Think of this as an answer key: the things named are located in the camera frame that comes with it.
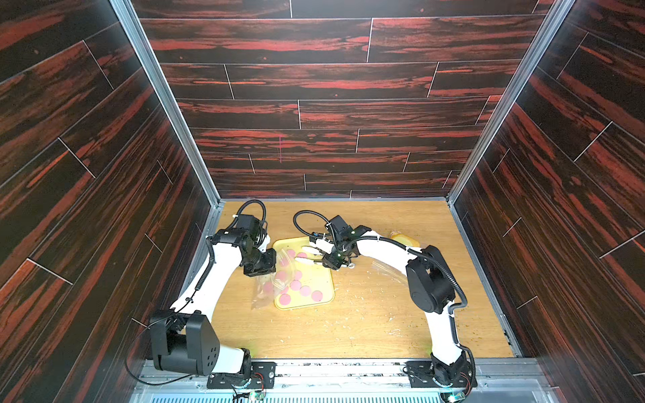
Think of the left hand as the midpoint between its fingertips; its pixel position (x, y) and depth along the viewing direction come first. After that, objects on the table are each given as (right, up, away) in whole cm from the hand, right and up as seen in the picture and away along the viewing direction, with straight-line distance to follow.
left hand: (277, 268), depth 82 cm
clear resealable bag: (0, -6, +9) cm, 11 cm away
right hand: (+19, +3, +15) cm, 25 cm away
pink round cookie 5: (+9, -10, +9) cm, 16 cm away
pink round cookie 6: (+13, -12, +9) cm, 20 cm away
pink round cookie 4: (+5, -8, +11) cm, 15 cm away
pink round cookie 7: (+2, -13, +7) cm, 14 cm away
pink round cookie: (+7, +2, +19) cm, 21 cm away
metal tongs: (+14, +4, +14) cm, 20 cm away
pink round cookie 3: (+6, -5, +15) cm, 17 cm away
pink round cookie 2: (-3, -7, +3) cm, 8 cm away
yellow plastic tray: (+13, -5, +12) cm, 18 cm away
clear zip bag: (+48, +9, +23) cm, 54 cm away
